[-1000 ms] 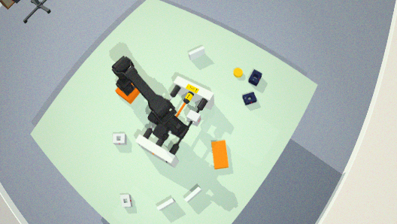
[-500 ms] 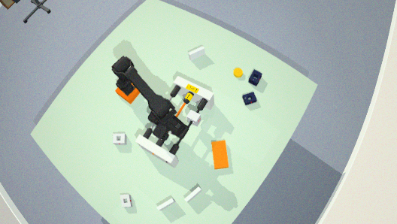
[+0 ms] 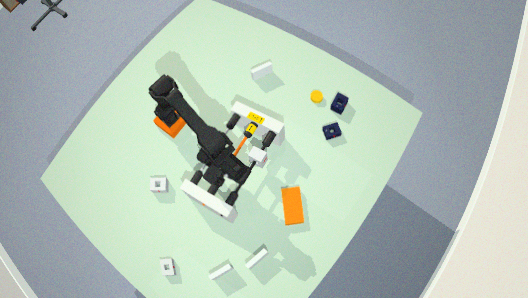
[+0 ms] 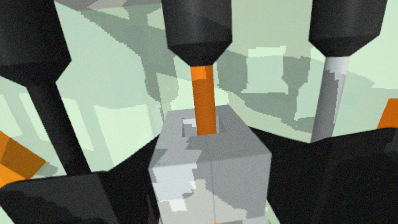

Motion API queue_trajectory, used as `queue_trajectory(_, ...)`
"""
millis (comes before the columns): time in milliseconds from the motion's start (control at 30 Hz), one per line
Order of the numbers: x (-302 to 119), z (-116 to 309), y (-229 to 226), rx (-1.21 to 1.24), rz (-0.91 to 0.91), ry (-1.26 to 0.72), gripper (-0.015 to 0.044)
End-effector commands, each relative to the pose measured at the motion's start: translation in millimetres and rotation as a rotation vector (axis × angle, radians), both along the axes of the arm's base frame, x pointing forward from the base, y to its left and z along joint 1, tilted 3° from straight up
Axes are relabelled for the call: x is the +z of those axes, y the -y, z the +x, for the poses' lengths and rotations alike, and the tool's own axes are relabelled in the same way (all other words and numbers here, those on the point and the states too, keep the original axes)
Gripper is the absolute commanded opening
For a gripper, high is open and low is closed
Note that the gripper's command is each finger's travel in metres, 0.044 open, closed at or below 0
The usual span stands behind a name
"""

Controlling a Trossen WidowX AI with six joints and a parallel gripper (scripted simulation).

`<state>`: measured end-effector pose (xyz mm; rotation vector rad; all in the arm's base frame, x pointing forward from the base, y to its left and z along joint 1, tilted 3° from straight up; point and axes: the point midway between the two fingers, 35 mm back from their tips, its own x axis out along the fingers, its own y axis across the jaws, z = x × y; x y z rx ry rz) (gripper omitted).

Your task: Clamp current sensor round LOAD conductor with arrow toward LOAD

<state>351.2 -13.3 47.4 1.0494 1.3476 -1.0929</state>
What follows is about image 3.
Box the yellow round disc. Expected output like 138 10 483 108
310 90 323 103

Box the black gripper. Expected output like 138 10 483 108
197 149 251 186

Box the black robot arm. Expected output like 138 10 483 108
148 75 248 187

